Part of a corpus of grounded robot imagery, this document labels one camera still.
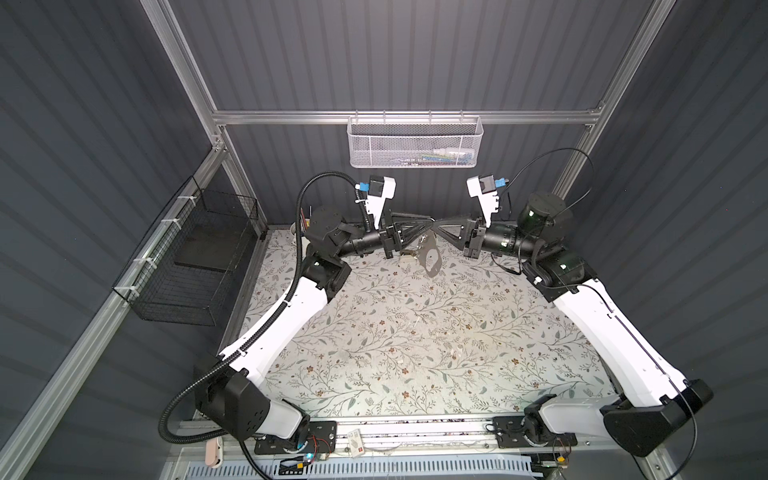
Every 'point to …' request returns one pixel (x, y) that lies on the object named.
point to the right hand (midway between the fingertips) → (435, 232)
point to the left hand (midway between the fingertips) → (433, 223)
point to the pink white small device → (214, 452)
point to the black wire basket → (178, 271)
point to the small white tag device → (356, 445)
